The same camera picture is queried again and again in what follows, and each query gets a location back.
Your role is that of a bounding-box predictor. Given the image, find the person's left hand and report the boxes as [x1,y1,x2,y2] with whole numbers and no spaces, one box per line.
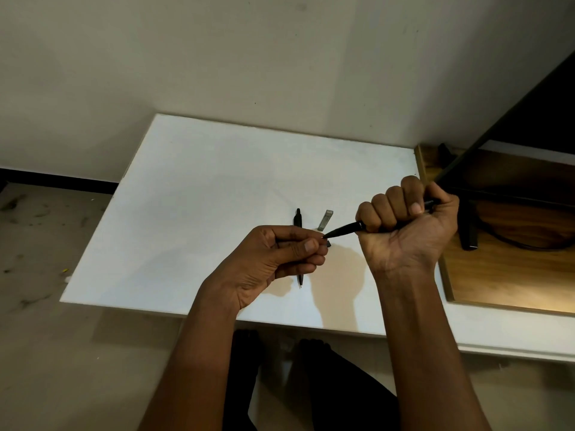
[197,224,329,315]

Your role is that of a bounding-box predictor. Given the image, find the person's right hand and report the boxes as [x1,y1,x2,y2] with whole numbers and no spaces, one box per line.
[355,175,461,279]

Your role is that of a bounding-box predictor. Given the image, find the black mechanical pencil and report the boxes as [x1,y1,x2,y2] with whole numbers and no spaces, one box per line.
[322,198,435,240]
[293,208,305,289]

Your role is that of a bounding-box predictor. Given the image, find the person's right forearm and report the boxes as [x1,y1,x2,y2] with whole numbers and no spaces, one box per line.
[373,269,493,431]

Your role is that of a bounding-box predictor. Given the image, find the person's left forearm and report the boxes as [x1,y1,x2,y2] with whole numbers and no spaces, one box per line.
[139,282,243,431]

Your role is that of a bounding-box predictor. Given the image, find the person's black trousers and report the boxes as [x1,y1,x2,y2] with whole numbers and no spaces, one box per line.
[222,329,401,431]

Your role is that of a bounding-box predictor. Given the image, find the black television foot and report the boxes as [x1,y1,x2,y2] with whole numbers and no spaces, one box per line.
[438,142,479,252]

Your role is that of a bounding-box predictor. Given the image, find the brown wooden board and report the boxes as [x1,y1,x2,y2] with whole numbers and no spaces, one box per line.
[414,144,575,317]

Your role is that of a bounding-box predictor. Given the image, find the black television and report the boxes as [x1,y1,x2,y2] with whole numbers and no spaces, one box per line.
[433,51,575,205]

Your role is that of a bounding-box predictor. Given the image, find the black skirting board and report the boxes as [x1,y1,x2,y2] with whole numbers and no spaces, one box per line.
[0,167,119,195]

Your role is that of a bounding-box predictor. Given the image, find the black cable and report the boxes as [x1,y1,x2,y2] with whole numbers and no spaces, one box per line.
[476,216,575,253]

